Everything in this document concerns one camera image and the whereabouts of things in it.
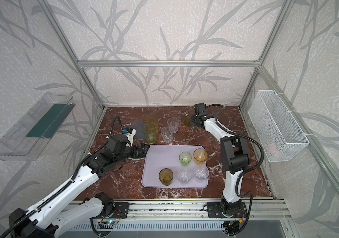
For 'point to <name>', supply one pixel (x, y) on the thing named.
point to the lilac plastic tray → (175, 166)
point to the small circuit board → (110, 222)
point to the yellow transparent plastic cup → (200, 156)
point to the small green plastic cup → (185, 158)
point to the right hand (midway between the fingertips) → (193, 119)
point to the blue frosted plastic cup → (137, 124)
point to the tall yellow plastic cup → (151, 118)
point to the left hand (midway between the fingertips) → (143, 146)
